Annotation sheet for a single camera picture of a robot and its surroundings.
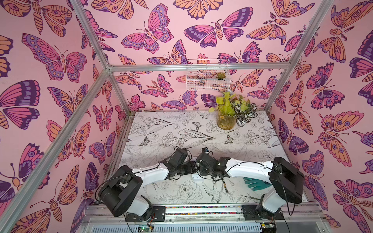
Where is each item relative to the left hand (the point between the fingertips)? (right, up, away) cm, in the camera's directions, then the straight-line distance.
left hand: (196, 168), depth 86 cm
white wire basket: (+6, +59, +10) cm, 60 cm away
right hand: (+3, +1, 0) cm, 3 cm away
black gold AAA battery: (+16, -9, -4) cm, 19 cm away
